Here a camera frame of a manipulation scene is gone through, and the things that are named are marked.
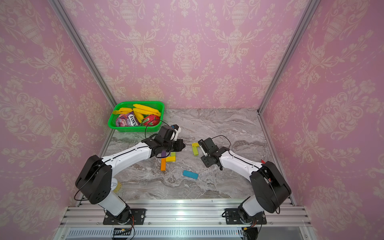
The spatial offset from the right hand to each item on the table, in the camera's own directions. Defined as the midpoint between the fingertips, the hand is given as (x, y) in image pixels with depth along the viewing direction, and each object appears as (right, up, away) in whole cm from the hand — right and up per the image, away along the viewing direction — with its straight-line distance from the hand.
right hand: (206, 158), depth 89 cm
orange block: (-27, -4, +3) cm, 27 cm away
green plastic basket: (-35, +35, +26) cm, 56 cm away
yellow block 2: (-7, +7, +12) cm, 15 cm away
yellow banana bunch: (-49, +31, +20) cm, 61 cm away
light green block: (-7, +3, +8) cm, 11 cm away
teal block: (-10, -9, -2) cm, 14 cm away
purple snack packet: (-54, +24, +17) cm, 61 cm away
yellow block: (-22, -1, +3) cm, 23 cm away
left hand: (-12, +7, -3) cm, 15 cm away
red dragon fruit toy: (-38, +23, +15) cm, 47 cm away
